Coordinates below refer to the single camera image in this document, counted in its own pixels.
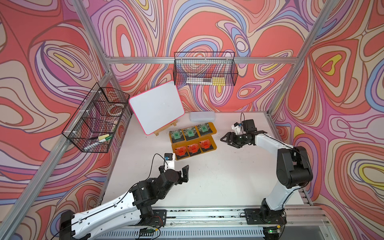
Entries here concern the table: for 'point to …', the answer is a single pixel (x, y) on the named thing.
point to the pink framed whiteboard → (157, 107)
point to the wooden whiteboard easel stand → (174, 123)
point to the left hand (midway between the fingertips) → (183, 167)
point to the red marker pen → (248, 120)
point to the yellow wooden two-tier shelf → (192, 140)
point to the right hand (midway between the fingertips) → (225, 144)
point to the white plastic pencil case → (202, 116)
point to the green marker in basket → (104, 138)
